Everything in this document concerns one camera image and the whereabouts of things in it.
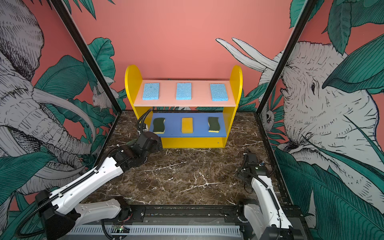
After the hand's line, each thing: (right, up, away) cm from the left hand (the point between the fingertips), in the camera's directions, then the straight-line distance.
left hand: (153, 138), depth 75 cm
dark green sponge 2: (+34, +7, +18) cm, 39 cm away
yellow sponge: (+16, +7, +17) cm, 25 cm away
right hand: (+50, -21, +6) cm, 54 cm away
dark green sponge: (-1, +6, +15) cm, 16 cm away
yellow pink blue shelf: (+14, +16, +46) cm, 51 cm away
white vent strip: (+3, -43, -5) cm, 44 cm away
